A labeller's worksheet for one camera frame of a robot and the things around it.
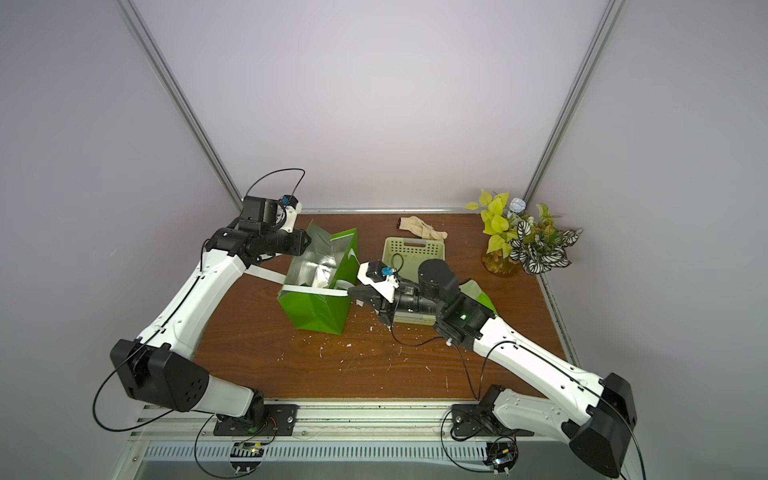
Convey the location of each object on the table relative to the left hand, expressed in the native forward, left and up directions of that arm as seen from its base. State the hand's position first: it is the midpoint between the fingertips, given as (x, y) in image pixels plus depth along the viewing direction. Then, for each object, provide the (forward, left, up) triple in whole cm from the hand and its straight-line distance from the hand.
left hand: (308, 235), depth 80 cm
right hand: (-21, -15, +8) cm, 27 cm away
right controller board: (-46, -50, -27) cm, 73 cm away
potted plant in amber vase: (-1, -58, -1) cm, 58 cm away
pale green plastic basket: (+12, -27, -25) cm, 38 cm away
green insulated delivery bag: (+4, +2, -24) cm, 24 cm away
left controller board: (-46, +12, -27) cm, 55 cm away
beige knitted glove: (+24, -33, -24) cm, 48 cm away
